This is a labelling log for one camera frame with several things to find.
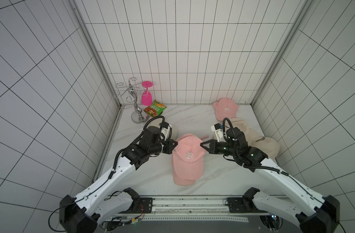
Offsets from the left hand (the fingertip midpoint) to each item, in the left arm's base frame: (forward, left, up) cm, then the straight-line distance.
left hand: (174, 146), depth 73 cm
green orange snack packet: (+37, +16, -12) cm, 43 cm away
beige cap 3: (+8, -58, -13) cm, 60 cm away
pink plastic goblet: (+41, +21, -3) cm, 46 cm away
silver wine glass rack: (+34, +30, -18) cm, 49 cm away
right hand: (+2, -14, +2) cm, 14 cm away
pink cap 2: (-6, -7, 0) cm, 9 cm away
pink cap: (-10, -6, -8) cm, 14 cm away
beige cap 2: (+22, -43, -10) cm, 50 cm away
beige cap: (+20, +1, -20) cm, 28 cm away
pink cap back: (+42, -39, -15) cm, 59 cm away
